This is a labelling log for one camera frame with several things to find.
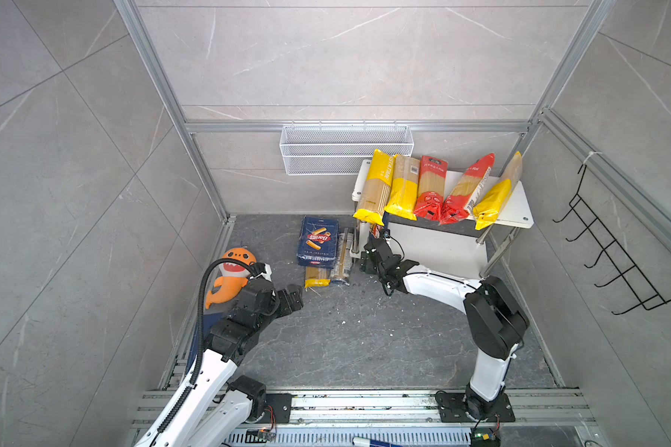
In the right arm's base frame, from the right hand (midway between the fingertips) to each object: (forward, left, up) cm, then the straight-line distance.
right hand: (373, 255), depth 95 cm
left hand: (-18, +26, +11) cm, 33 cm away
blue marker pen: (-52, +5, -8) cm, 53 cm away
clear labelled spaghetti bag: (-3, +12, -6) cm, 14 cm away
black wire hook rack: (-16, -56, +23) cm, 62 cm away
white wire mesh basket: (+34, +13, +21) cm, 41 cm away
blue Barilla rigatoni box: (+8, +20, -1) cm, 21 cm away
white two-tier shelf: (+8, -34, -7) cm, 35 cm away
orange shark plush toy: (-7, +47, 0) cm, 48 cm away
